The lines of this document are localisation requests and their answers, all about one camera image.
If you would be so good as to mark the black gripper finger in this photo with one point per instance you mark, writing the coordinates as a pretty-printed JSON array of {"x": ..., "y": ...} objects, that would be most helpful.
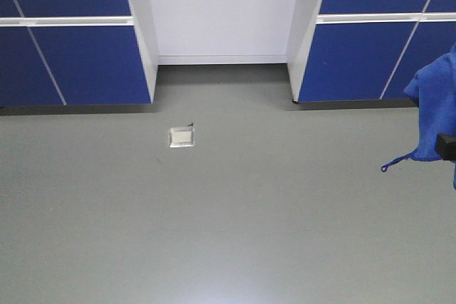
[{"x": 447, "y": 146}]

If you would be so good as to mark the blue cloth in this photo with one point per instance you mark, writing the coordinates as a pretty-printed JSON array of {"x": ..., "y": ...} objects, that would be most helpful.
[{"x": 434, "y": 104}]

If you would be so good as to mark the metal floor socket box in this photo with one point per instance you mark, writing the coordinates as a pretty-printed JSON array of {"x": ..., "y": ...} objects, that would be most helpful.
[{"x": 181, "y": 136}]

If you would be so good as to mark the dark top bench, blue cabinets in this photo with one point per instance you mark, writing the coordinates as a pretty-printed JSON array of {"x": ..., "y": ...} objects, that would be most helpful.
[{"x": 89, "y": 62}]

